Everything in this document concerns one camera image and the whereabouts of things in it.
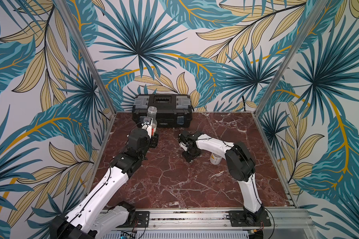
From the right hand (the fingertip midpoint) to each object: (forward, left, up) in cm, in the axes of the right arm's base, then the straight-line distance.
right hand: (190, 156), depth 95 cm
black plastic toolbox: (+25, +10, +17) cm, 31 cm away
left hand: (+1, +21, +27) cm, 34 cm away
